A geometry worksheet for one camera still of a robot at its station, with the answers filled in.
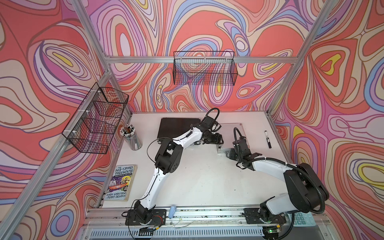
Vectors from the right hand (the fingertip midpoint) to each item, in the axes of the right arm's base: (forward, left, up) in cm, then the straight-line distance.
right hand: (234, 156), depth 93 cm
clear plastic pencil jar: (+9, +64, +17) cm, 66 cm away
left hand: (+8, +7, +3) cm, 11 cm away
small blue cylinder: (-30, +37, +1) cm, 48 cm away
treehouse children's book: (-13, +68, +1) cm, 69 cm away
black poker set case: (+22, +41, +3) cm, 47 cm away
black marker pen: (+12, -26, -1) cm, 29 cm away
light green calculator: (-35, -26, -1) cm, 44 cm away
